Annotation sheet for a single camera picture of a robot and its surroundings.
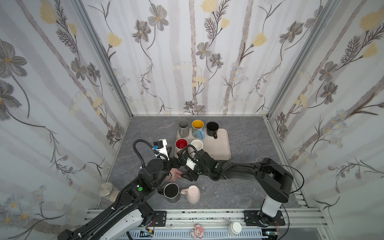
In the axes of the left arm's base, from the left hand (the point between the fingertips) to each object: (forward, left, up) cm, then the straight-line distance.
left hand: (178, 145), depth 69 cm
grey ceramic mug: (+25, -2, -18) cm, 31 cm away
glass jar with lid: (-16, +33, -14) cm, 40 cm away
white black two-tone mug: (+25, -22, -20) cm, 39 cm away
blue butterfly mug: (+24, -12, -18) cm, 32 cm away
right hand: (-3, 0, -18) cm, 18 cm away
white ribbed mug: (+16, -12, -25) cm, 32 cm away
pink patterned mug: (-6, +2, -19) cm, 20 cm away
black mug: (-16, +4, -19) cm, 25 cm away
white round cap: (-32, -25, -17) cm, 44 cm away
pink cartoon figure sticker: (-33, -9, -23) cm, 41 cm away
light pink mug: (-17, -7, -18) cm, 26 cm away
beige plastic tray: (+15, -27, -28) cm, 41 cm away
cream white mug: (+15, +1, -24) cm, 28 cm away
